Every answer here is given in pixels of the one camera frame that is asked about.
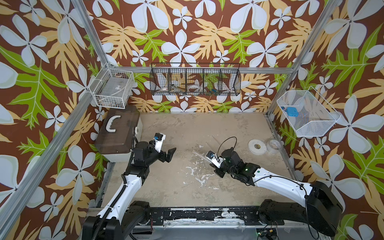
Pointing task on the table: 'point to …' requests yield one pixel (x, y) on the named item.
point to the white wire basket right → (309, 115)
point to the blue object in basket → (292, 111)
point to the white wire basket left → (112, 87)
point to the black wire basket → (195, 79)
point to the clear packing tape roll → (274, 145)
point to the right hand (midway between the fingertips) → (210, 162)
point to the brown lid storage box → (114, 138)
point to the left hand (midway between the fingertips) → (168, 143)
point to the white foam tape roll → (257, 147)
